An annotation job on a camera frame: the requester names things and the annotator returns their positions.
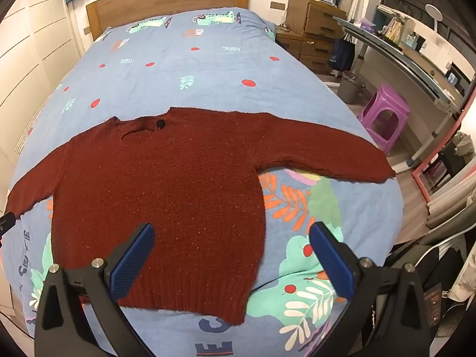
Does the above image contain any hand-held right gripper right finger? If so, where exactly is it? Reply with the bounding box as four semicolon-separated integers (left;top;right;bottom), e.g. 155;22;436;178
309;222;438;357

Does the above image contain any purple plastic stool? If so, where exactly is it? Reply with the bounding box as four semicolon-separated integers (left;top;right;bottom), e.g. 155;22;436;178
358;84;411;155

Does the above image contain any low wooden nightstand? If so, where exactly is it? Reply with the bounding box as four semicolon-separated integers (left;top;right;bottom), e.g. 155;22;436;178
276;30;335;75

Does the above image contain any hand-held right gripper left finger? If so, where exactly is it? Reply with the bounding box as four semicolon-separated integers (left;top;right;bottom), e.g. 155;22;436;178
34;223;156;357

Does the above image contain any pink framed mirror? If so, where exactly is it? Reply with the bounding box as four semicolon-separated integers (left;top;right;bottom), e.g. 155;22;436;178
412;78;476;194

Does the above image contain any tall wooden dresser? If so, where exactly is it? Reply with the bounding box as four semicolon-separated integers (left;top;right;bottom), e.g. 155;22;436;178
286;0;348;40

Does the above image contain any white desk lamp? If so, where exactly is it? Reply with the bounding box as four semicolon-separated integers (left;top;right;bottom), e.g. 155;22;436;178
425;4;443;32

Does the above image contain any white wardrobe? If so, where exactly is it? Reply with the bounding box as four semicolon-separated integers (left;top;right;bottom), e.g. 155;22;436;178
0;0;93;164

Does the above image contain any grey trash bin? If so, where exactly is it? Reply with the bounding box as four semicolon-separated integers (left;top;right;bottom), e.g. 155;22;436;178
336;71;367;105

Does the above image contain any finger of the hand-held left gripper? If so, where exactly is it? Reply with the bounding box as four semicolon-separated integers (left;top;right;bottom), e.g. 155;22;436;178
0;212;18;247

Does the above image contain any dark red knit sweater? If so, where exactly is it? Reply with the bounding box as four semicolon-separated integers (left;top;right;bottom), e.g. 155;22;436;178
5;107;397;325

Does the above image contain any grey desk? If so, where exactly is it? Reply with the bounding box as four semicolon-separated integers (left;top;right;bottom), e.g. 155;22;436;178
333;15;465;173

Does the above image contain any dark blue bag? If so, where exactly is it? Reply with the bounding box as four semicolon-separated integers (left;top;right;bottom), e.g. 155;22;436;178
329;33;356;73

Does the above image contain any bed with blue printed sheet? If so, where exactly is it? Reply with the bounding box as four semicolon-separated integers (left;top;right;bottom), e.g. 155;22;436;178
0;7;405;357

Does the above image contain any white cabinet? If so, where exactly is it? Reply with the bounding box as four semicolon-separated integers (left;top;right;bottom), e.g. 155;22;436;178
362;0;385;34

